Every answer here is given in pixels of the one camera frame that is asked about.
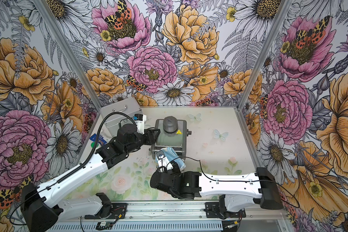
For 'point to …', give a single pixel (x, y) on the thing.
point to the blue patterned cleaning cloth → (170, 155)
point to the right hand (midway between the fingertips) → (164, 166)
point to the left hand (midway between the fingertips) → (156, 135)
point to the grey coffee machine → (173, 134)
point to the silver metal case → (129, 107)
